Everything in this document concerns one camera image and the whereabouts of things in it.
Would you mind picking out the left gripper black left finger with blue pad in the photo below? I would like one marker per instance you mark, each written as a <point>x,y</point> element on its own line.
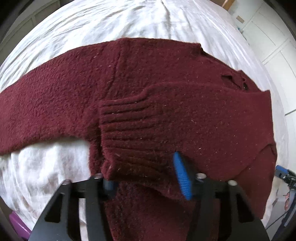
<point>60,218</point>

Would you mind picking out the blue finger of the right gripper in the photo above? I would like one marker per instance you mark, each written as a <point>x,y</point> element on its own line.
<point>284,174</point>

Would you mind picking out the purple object at bedside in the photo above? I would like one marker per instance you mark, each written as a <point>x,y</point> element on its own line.
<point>19,226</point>

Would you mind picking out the wooden headboard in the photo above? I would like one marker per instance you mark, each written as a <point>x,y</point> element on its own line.
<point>226,4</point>

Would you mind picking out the white bed sheet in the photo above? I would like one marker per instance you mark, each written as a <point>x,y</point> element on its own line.
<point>30,176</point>

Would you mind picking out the white wardrobe doors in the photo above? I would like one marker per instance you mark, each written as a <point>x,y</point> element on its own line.
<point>274,45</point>

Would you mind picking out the dark red knit sweater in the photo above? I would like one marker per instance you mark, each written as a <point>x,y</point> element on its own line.
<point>137,101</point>

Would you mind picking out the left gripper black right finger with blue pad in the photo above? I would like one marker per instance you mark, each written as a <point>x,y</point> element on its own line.
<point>222,211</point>

